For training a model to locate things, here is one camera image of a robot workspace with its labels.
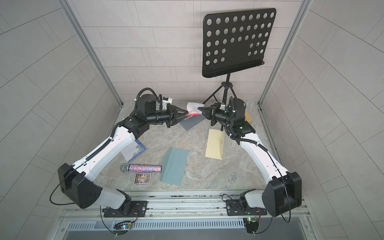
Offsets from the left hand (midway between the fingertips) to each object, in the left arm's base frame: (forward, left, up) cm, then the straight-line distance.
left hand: (190, 113), depth 67 cm
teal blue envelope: (-9, +10, -34) cm, 37 cm away
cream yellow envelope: (+1, -14, -35) cm, 38 cm away
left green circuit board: (-39, +30, -33) cm, 59 cm away
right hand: (+2, -3, +1) cm, 4 cm away
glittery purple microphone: (-13, +35, -30) cm, 49 cm away
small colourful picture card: (-19, +26, -32) cm, 45 cm away
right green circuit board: (-38, -29, -34) cm, 59 cm away
